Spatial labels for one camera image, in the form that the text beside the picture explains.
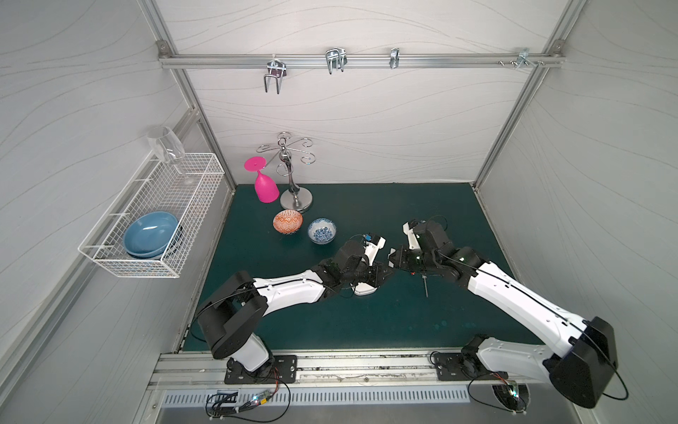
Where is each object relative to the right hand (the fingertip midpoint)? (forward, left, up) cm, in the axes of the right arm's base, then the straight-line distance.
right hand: (388, 255), depth 78 cm
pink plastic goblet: (+25, +44, +2) cm, 51 cm away
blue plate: (-7, +59, +19) cm, 63 cm away
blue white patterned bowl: (+19, +24, -16) cm, 35 cm away
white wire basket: (+8, +65, +19) cm, 69 cm away
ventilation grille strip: (-36, +52, -17) cm, 65 cm away
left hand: (-4, -2, -3) cm, 6 cm away
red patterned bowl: (+23, +38, -16) cm, 48 cm away
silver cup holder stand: (+35, +37, -15) cm, 53 cm away
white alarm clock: (-5, +7, -14) cm, 17 cm away
